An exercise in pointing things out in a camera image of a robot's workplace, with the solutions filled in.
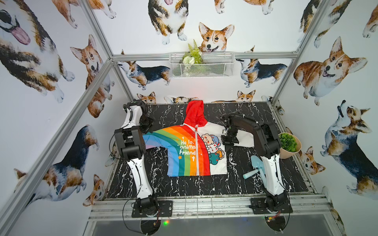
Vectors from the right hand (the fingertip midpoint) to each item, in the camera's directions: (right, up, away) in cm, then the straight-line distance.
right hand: (224, 149), depth 93 cm
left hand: (-45, +14, +4) cm, 48 cm away
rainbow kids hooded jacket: (-18, +1, +3) cm, 19 cm away
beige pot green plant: (+36, +4, -9) cm, 37 cm away
